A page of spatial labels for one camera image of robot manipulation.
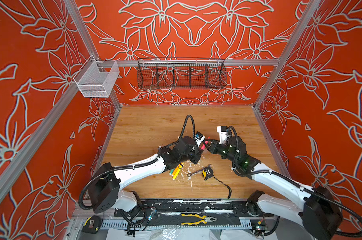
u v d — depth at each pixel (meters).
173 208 0.74
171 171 0.85
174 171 0.85
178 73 1.01
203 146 0.75
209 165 0.88
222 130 0.71
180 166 0.87
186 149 0.59
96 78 0.94
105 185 0.41
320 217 0.41
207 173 0.81
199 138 0.67
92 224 0.67
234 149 0.58
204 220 0.69
